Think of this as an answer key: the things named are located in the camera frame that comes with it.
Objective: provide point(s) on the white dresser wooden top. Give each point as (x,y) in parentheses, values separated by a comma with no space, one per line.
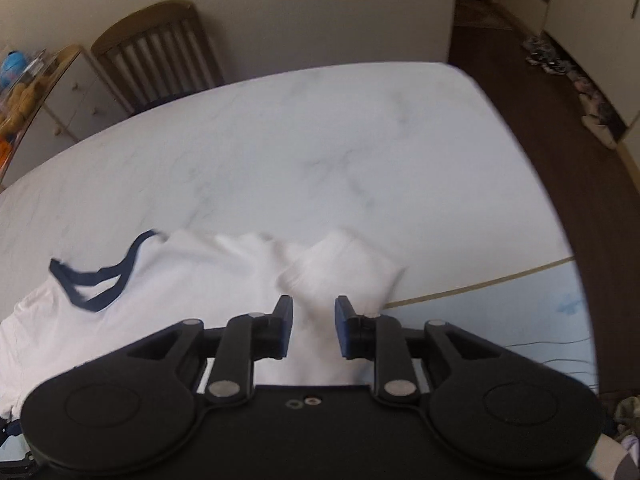
(65,110)

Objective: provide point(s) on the patterned doormat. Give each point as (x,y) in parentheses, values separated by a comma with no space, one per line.
(482,14)

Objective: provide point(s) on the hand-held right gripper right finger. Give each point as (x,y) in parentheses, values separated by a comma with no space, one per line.
(342,327)

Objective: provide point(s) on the wooden chair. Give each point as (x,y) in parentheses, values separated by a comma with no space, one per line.
(155,50)

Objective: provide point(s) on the camouflage garment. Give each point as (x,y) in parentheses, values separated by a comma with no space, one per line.
(627,417)

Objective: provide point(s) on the pink shoe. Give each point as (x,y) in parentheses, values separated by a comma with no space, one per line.
(580,82)
(592,100)

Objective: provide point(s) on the white t-shirt navy trim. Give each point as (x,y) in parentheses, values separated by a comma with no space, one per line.
(210,270)

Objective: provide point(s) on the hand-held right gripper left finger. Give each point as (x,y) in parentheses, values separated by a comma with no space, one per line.
(284,327)

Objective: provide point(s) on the plain white cabinet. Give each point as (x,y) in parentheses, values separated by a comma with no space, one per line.
(590,35)

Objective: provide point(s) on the black and white sneaker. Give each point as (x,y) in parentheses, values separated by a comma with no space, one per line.
(555,64)

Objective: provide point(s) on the beige slipper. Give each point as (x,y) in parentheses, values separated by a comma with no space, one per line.
(607,137)
(597,122)

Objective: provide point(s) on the yellow plush toy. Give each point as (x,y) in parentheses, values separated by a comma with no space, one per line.
(20,102)

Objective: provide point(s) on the blue toy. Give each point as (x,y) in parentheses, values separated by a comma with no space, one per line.
(11,70)

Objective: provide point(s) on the grey sneaker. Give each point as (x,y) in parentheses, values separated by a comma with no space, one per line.
(537,50)

